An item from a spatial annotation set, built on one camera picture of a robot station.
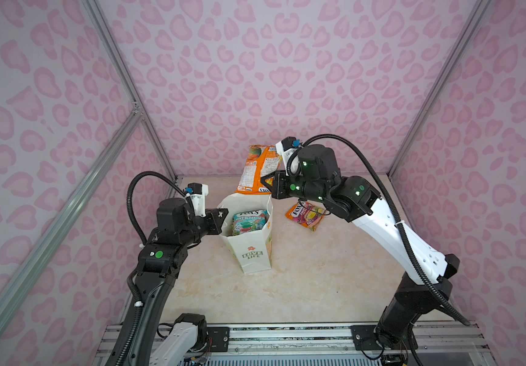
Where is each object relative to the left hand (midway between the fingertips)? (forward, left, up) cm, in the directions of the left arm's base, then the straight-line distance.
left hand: (227, 207), depth 68 cm
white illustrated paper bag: (-5, -6, -19) cm, 20 cm away
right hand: (+1, -11, +11) cm, 15 cm away
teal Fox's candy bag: (+5, -5, -16) cm, 18 cm away
